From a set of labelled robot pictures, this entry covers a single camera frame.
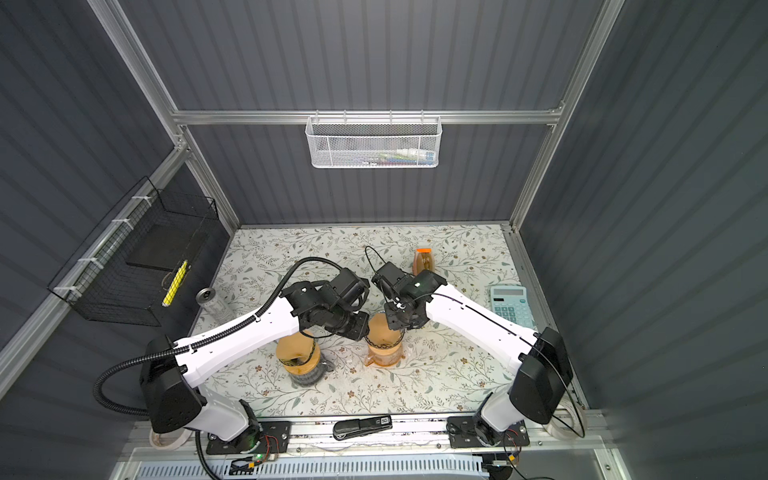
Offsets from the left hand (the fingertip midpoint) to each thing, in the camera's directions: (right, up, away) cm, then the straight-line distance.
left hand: (368, 331), depth 76 cm
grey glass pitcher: (-15, -13, +3) cm, 20 cm away
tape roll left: (-50, -27, -2) cm, 56 cm away
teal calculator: (+45, +4, +20) cm, 50 cm away
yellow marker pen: (-47, +12, -4) cm, 48 cm away
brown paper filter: (+3, -2, +5) cm, 6 cm away
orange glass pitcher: (+4, -5, 0) cm, 7 cm away
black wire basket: (-59, +16, -4) cm, 61 cm away
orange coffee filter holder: (+16, +18, +21) cm, 32 cm away
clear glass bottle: (-47, +6, +8) cm, 48 cm away
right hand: (+9, +2, +3) cm, 9 cm away
